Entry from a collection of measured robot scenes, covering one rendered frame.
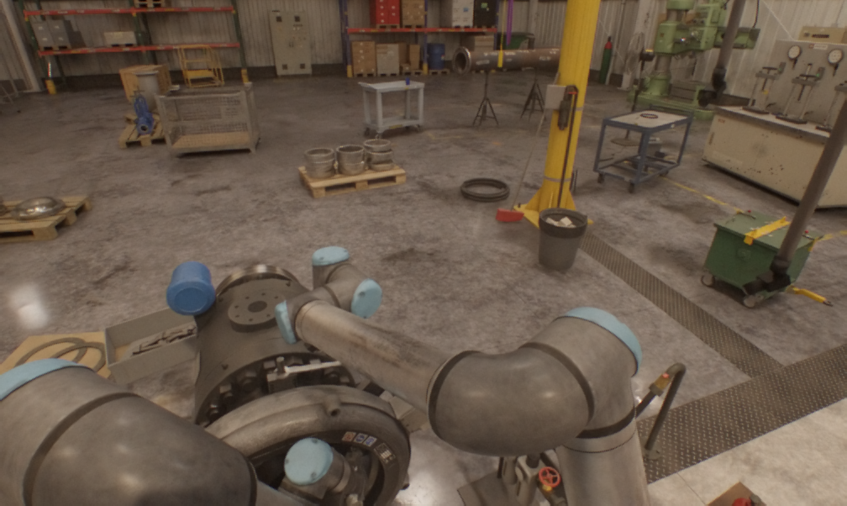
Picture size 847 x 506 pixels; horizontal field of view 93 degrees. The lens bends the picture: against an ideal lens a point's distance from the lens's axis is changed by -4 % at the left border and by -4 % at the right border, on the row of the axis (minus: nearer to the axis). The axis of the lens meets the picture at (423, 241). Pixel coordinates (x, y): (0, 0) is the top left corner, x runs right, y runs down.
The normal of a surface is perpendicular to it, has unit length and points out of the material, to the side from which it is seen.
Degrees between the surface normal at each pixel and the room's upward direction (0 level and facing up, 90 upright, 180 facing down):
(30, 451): 35
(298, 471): 20
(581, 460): 84
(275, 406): 2
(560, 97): 90
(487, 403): 47
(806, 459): 0
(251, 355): 10
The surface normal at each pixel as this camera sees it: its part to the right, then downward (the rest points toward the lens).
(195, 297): 0.42, 0.44
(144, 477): 0.54, -0.51
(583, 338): 0.12, -0.80
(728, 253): -0.88, 0.21
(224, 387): -0.13, -0.84
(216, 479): 0.80, -0.52
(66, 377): 0.18, -0.98
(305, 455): -0.13, -0.69
